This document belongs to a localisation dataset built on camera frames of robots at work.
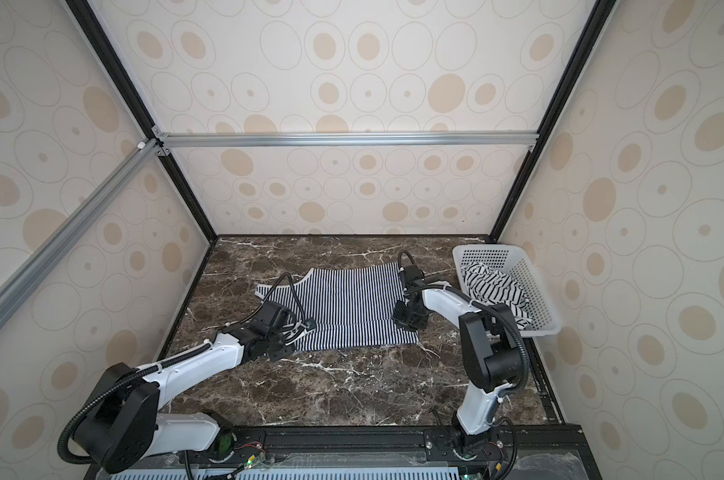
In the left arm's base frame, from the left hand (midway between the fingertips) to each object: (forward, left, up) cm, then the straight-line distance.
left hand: (294, 333), depth 89 cm
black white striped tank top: (+20, -64, -2) cm, 67 cm away
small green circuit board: (-32, +5, -3) cm, 32 cm away
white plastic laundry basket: (+25, -71, -2) cm, 76 cm away
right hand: (+5, -35, -2) cm, 36 cm away
